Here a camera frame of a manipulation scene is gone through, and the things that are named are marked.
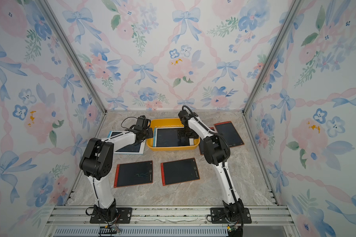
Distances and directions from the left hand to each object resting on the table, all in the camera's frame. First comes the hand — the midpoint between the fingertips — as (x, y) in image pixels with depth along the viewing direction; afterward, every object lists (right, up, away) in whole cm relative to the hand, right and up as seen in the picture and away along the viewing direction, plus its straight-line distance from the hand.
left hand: (151, 131), depth 101 cm
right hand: (+24, -5, +6) cm, 26 cm away
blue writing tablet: (-9, -11, -2) cm, 15 cm away
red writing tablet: (+56, 0, +10) cm, 57 cm away
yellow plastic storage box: (+5, +6, +9) cm, 12 cm away
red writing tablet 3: (-8, -25, -13) cm, 29 cm away
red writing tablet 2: (+20, -24, -11) cm, 33 cm away
